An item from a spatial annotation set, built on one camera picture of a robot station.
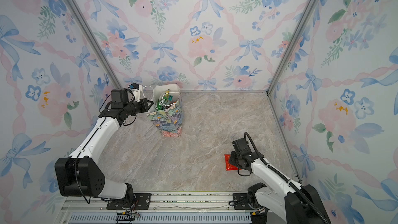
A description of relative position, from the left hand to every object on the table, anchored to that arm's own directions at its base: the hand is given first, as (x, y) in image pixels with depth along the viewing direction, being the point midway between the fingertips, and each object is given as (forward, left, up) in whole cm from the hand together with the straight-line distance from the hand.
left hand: (153, 100), depth 82 cm
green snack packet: (-1, -6, +2) cm, 6 cm away
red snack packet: (-27, -41, -23) cm, 54 cm away
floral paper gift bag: (-7, -8, -1) cm, 11 cm away
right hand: (-22, -43, -24) cm, 54 cm away
